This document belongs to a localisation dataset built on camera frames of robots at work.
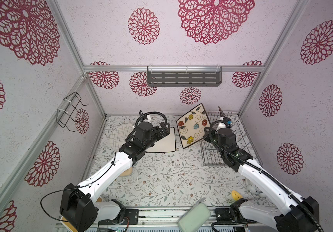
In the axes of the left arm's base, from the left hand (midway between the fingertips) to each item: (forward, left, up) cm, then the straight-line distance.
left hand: (164, 129), depth 77 cm
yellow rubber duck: (-27, -39, -25) cm, 53 cm away
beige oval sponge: (-14, +22, -24) cm, 35 cm away
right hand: (+1, -22, +2) cm, 22 cm away
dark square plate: (+7, -16, -6) cm, 19 cm away
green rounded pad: (-38, -15, -25) cm, 48 cm away
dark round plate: (+23, -39, -10) cm, 46 cm away
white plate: (+8, -2, -25) cm, 26 cm away
